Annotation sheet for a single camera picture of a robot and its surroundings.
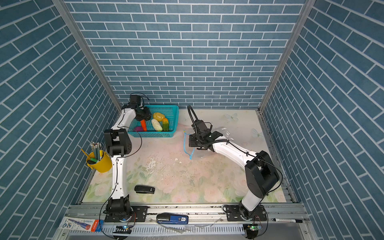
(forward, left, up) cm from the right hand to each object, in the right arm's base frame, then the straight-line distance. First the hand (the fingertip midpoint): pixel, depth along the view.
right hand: (189, 138), depth 87 cm
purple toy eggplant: (+9, +37, -6) cm, 39 cm away
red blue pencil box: (-45, +46, -11) cm, 65 cm away
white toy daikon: (+15, +26, -8) cm, 32 cm away
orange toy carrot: (+17, +37, -11) cm, 42 cm away
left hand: (+25, +35, -6) cm, 43 cm away
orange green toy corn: (+18, +21, -10) cm, 29 cm away
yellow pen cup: (-17, +46, -5) cm, 50 cm away
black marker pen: (-35, -52, -14) cm, 64 cm away
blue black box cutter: (-39, +7, -8) cm, 41 cm away
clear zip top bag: (-8, -3, -2) cm, 9 cm away
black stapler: (-27, +21, -9) cm, 36 cm away
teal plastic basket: (+28, +18, -7) cm, 34 cm away
